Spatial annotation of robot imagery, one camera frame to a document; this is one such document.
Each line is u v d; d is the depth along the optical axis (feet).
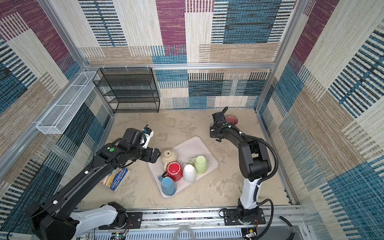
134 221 2.40
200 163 2.67
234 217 2.40
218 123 2.54
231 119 3.35
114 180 2.78
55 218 1.25
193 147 3.39
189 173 2.60
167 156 2.84
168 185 2.44
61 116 2.38
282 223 2.38
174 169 2.69
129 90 3.59
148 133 2.27
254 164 1.67
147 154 2.22
